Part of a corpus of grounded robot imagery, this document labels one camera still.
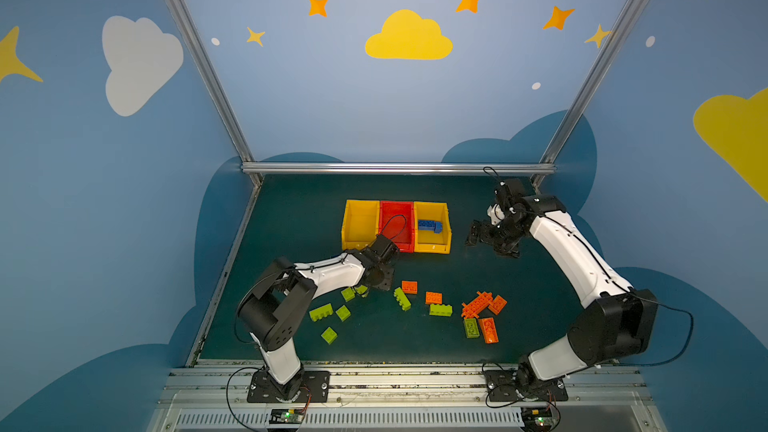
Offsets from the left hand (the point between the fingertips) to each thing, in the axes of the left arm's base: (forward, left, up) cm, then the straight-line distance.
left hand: (388, 280), depth 92 cm
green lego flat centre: (-9, -16, 0) cm, 18 cm away
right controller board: (-35, -37, -2) cm, 51 cm away
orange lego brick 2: (-6, -14, 0) cm, 15 cm away
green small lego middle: (-10, +13, -1) cm, 17 cm away
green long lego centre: (-6, -4, +1) cm, 7 cm away
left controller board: (-35, +24, -1) cm, 43 cm away
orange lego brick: (-2, -7, -1) cm, 7 cm away
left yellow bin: (+20, +10, +2) cm, 23 cm away
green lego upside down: (-14, -24, -1) cm, 28 cm away
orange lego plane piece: (-9, -25, +1) cm, 27 cm away
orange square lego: (-7, -33, 0) cm, 33 cm away
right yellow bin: (+16, -14, -1) cm, 21 cm away
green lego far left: (-11, +19, +2) cm, 22 cm away
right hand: (+4, -26, +16) cm, 31 cm away
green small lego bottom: (-17, +16, -1) cm, 23 cm away
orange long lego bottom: (-15, -28, +1) cm, 32 cm away
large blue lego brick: (+21, -14, +1) cm, 25 cm away
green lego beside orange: (-8, +7, +10) cm, 15 cm away
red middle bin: (+25, -3, -3) cm, 25 cm away
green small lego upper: (-5, +12, -1) cm, 13 cm away
